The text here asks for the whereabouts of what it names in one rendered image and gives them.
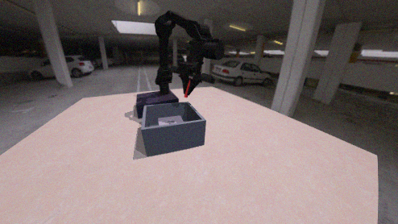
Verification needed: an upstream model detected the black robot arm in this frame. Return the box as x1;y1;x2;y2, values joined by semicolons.
155;10;225;96

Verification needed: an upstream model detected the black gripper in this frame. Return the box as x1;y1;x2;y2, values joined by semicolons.
169;55;216;95

